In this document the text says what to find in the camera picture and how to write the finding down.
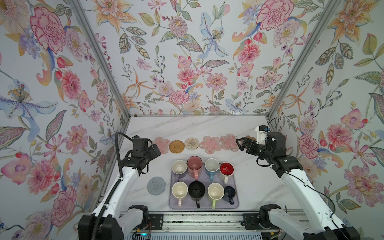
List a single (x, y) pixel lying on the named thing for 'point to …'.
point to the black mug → (196, 190)
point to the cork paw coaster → (252, 138)
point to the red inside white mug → (226, 169)
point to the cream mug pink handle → (179, 190)
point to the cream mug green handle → (215, 191)
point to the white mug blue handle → (212, 165)
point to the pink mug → (194, 165)
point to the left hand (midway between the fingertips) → (154, 151)
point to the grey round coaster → (156, 185)
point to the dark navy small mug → (229, 192)
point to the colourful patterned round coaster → (191, 143)
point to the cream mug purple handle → (179, 167)
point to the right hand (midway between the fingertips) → (242, 141)
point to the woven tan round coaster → (176, 146)
